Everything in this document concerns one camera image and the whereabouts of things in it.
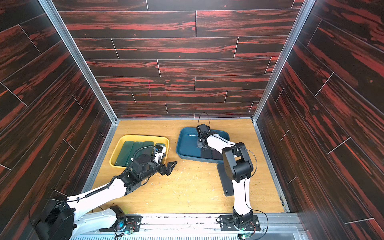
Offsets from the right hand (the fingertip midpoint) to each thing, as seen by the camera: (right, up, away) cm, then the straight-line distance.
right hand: (208, 143), depth 103 cm
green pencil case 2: (-50, -2, -1) cm, 50 cm away
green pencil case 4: (-34, -1, 0) cm, 34 cm away
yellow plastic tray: (-62, +1, -4) cm, 62 cm away
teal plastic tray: (-15, -3, -2) cm, 15 cm away
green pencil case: (-56, -7, -6) cm, 56 cm away
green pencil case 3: (-42, 0, 0) cm, 42 cm away
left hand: (-22, -7, -23) cm, 33 cm away
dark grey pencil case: (-2, -7, -5) cm, 9 cm away
